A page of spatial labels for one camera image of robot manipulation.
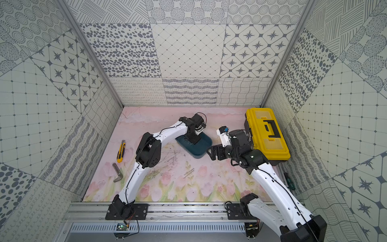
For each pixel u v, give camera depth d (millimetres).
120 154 927
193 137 881
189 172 878
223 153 648
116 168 881
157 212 751
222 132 661
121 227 714
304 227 371
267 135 834
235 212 731
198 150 909
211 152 649
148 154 603
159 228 701
